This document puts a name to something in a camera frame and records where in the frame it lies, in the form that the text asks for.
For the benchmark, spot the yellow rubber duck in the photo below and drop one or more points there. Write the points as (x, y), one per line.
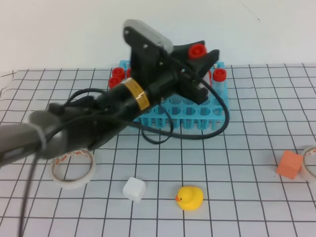
(189, 198)

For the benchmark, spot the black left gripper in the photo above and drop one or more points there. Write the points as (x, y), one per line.
(163, 74)

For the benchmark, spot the back row tube eight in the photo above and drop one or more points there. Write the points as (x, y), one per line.
(218, 80)

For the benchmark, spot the right white tape roll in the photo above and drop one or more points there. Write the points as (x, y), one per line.
(308, 167)

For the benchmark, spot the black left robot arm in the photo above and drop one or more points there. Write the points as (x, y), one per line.
(91, 117)

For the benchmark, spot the orange cube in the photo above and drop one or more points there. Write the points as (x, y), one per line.
(289, 165)

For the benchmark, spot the red-capped clear tube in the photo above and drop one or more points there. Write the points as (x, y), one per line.
(196, 51)

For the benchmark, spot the left white tape roll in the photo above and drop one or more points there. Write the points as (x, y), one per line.
(74, 169)

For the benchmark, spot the blue test tube rack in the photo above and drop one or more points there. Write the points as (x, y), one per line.
(185, 113)

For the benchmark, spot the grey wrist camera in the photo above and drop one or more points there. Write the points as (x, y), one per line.
(151, 34)

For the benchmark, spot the white grid-pattern cloth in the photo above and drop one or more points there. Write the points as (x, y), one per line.
(273, 109)

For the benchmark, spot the white tape roll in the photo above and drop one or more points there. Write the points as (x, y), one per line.
(308, 167)
(74, 169)

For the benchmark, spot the back row tube two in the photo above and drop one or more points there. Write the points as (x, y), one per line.
(128, 73)

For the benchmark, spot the back row tube one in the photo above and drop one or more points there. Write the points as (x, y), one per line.
(118, 72)

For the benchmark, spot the white cube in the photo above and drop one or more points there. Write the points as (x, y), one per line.
(134, 189)

